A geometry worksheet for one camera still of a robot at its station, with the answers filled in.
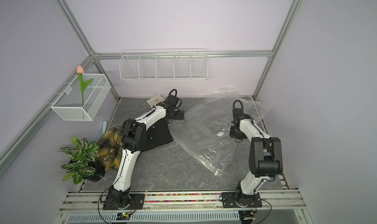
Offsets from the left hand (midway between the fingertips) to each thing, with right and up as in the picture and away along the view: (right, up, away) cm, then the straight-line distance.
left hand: (179, 116), depth 104 cm
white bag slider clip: (+23, -31, -21) cm, 45 cm away
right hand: (+39, -11, -11) cm, 42 cm away
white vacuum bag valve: (+28, -11, -7) cm, 31 cm away
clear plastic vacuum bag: (+18, -7, +1) cm, 19 cm away
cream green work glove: (-21, +13, +16) cm, 30 cm away
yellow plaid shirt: (-41, -19, -14) cm, 47 cm away
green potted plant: (-37, -20, -40) cm, 58 cm away
